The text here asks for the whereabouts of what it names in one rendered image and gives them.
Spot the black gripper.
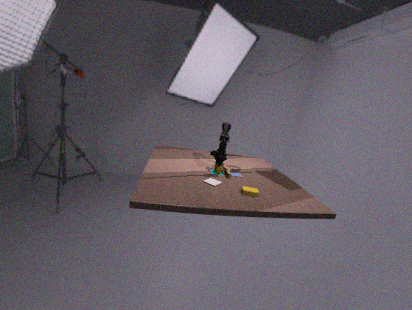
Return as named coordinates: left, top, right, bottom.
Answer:
left=213, top=148, right=227, bottom=166

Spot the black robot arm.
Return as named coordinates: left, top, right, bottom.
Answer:
left=210, top=122, right=231, bottom=156

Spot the yellow flat block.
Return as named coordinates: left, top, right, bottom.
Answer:
left=242, top=187, right=259, bottom=197

